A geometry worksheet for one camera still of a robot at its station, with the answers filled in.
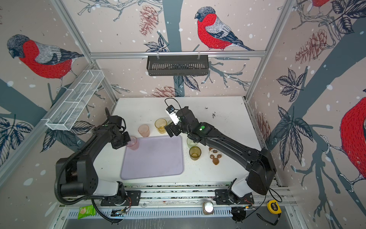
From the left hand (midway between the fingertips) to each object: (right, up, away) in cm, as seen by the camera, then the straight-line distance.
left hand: (126, 142), depth 86 cm
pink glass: (+1, -3, +8) cm, 9 cm away
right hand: (+29, +13, -10) cm, 33 cm away
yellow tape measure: (+81, -28, -17) cm, 87 cm away
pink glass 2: (+8, +5, +11) cm, 15 cm away
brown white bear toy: (+55, -8, -1) cm, 56 cm away
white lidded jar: (+47, -24, -24) cm, 58 cm away
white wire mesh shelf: (-26, +17, -15) cm, 34 cm away
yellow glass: (+18, +10, +15) cm, 25 cm away
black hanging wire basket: (+31, +54, +19) cm, 65 cm away
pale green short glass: (+40, -2, +7) cm, 41 cm away
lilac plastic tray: (+18, -9, +2) cm, 20 cm away
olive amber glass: (+43, -7, +2) cm, 44 cm away
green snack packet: (-13, -31, -17) cm, 37 cm away
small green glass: (+29, +14, -19) cm, 38 cm away
